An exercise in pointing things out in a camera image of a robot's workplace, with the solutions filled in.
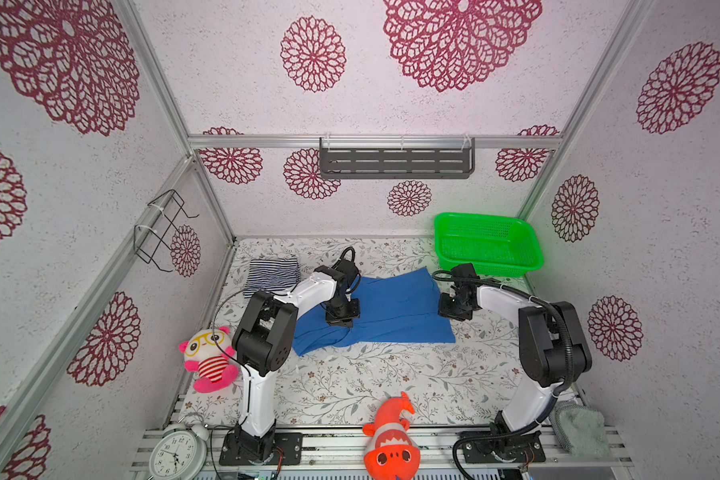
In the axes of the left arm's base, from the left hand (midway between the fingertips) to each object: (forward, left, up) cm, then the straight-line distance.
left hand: (352, 328), depth 93 cm
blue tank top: (+10, -16, -5) cm, 19 cm away
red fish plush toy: (-35, -9, +7) cm, 37 cm away
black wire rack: (+8, +50, +33) cm, 60 cm away
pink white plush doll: (-11, +39, +6) cm, 41 cm away
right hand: (+7, -30, 0) cm, 31 cm away
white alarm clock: (-33, +41, +2) cm, 53 cm away
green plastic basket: (+36, -57, -1) cm, 67 cm away
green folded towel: (-30, -58, -1) cm, 65 cm away
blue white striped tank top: (+21, +27, 0) cm, 34 cm away
